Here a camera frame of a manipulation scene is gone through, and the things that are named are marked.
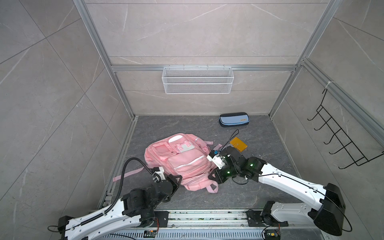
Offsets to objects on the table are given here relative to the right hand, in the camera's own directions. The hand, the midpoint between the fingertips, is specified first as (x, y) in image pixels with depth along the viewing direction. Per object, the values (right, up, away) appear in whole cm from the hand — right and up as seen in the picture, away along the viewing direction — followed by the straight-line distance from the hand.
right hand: (209, 176), depth 73 cm
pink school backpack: (-14, +8, +12) cm, 20 cm away
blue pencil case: (+23, +31, +41) cm, 57 cm away
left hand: (-12, +2, -2) cm, 13 cm away
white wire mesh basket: (-5, +57, +28) cm, 64 cm away
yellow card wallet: (+23, +13, +28) cm, 38 cm away
